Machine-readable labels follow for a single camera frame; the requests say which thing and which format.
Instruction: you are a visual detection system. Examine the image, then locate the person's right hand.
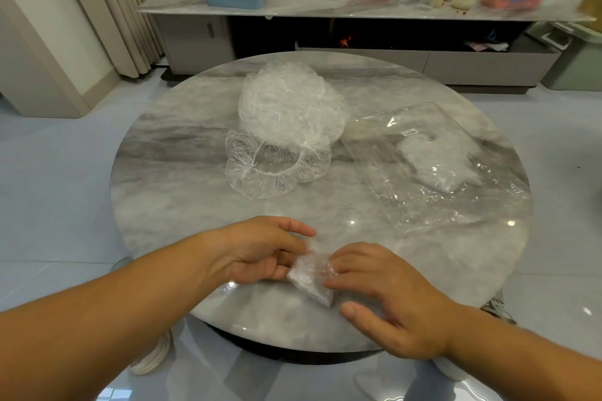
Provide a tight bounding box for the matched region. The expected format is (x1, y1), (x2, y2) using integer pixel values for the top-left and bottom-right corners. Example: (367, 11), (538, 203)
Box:
(322, 242), (462, 362)

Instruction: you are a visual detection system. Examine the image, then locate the person's left hand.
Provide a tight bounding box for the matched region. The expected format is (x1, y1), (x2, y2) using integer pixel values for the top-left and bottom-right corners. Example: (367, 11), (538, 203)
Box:
(202, 216), (318, 286)

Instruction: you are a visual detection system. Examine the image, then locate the pile of clear plastic caps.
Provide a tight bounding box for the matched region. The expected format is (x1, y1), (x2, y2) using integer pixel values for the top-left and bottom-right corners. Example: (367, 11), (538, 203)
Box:
(224, 60), (351, 200)

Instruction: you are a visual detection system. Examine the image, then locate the clear plastic bag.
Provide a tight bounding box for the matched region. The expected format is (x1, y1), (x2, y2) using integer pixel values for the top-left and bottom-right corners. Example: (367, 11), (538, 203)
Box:
(343, 103), (531, 234)

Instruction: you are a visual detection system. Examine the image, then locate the person's left forearm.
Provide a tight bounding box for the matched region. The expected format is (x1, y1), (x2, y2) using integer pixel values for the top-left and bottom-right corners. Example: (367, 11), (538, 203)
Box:
(0, 231), (231, 401)

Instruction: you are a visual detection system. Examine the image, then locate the green storage bin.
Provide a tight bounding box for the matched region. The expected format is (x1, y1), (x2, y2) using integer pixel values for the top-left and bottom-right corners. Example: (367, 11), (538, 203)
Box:
(544, 22), (602, 91)

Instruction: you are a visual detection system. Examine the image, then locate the grey sneaker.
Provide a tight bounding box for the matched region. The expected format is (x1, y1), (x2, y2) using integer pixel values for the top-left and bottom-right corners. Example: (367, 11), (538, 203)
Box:
(111, 257), (173, 377)
(482, 294), (517, 325)

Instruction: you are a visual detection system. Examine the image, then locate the black table base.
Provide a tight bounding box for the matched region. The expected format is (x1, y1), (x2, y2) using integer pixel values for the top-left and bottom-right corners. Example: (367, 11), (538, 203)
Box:
(202, 316), (378, 365)

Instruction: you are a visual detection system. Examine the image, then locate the long grey low cabinet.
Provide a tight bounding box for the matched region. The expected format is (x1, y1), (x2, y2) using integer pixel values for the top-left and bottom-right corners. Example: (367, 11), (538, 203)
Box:
(138, 0), (589, 89)

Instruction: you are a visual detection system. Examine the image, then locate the beige curtain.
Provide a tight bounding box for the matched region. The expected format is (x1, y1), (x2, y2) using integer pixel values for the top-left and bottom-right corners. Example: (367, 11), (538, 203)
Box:
(49, 0), (166, 78)

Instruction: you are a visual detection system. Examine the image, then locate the brown cardboard box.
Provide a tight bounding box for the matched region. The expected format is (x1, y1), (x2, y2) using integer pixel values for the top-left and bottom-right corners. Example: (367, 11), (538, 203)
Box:
(578, 0), (602, 33)

